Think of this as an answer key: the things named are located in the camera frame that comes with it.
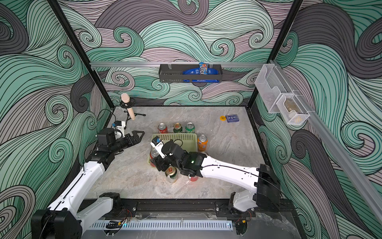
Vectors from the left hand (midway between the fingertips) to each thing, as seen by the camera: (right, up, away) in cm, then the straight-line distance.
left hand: (138, 133), depth 80 cm
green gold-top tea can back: (+20, +2, +15) cm, 26 cm away
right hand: (+12, -10, -9) cm, 18 cm away
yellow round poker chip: (+54, +8, +34) cm, 65 cm away
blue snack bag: (+32, +38, +13) cm, 52 cm away
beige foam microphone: (-10, +20, +7) cm, 24 cm away
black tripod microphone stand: (-9, +17, +13) cm, 23 cm away
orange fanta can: (+36, -7, +8) cm, 37 cm away
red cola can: (+10, +1, +15) cm, 18 cm away
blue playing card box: (+61, +8, +31) cm, 69 cm away
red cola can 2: (+11, -8, -12) cm, 19 cm away
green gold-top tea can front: (+18, -20, -4) cm, 28 cm away
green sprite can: (+29, +2, +15) cm, 32 cm away
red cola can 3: (+31, -26, +2) cm, 40 cm away
